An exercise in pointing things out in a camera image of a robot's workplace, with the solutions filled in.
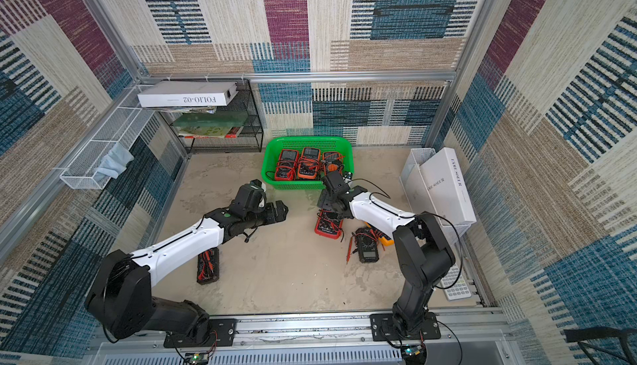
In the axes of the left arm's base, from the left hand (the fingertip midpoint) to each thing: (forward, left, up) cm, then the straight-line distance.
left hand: (278, 210), depth 87 cm
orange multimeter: (+27, -20, -5) cm, 34 cm away
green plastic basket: (+37, -18, -4) cm, 42 cm away
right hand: (+5, -19, -3) cm, 20 cm away
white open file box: (+7, -49, 0) cm, 50 cm away
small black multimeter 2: (-16, +22, -7) cm, 29 cm away
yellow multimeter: (-9, -37, -8) cm, 39 cm away
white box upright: (+3, -58, +5) cm, 58 cm away
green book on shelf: (+28, +26, +15) cm, 41 cm away
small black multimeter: (-10, -31, -8) cm, 33 cm away
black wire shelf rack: (+36, +21, +7) cm, 42 cm away
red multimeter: (+21, -1, -2) cm, 21 cm away
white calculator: (-24, -58, -10) cm, 64 cm away
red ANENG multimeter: (-5, -17, -2) cm, 18 cm away
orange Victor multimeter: (+24, -10, -3) cm, 26 cm away
